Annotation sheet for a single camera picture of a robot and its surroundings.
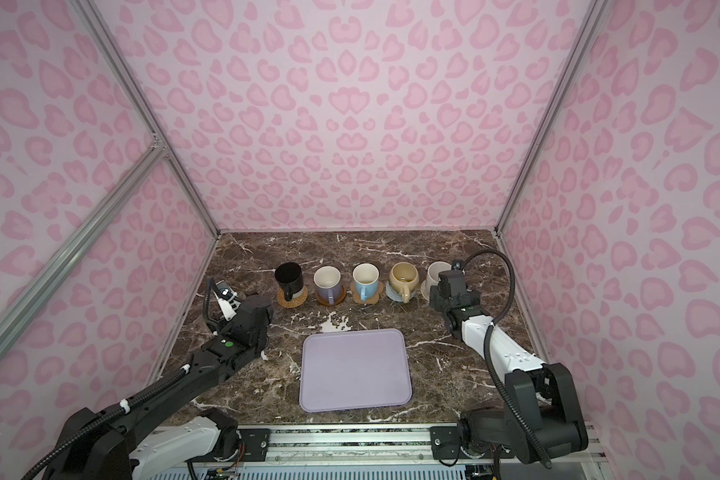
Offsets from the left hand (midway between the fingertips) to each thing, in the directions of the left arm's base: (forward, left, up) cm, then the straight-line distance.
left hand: (235, 297), depth 80 cm
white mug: (+11, -56, -9) cm, 58 cm away
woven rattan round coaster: (+9, -11, -18) cm, 23 cm away
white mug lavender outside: (+15, -22, -14) cm, 30 cm away
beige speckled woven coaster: (+11, -54, -17) cm, 58 cm away
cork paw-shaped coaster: (+10, -32, -16) cm, 37 cm away
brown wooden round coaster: (+10, -27, -18) cm, 34 cm away
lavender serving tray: (-13, -31, -20) cm, 39 cm away
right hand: (+5, -61, -7) cm, 62 cm away
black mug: (+11, -12, -7) cm, 18 cm away
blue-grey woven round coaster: (+10, -44, -16) cm, 48 cm away
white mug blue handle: (+14, -35, -12) cm, 39 cm away
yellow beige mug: (+15, -48, -14) cm, 52 cm away
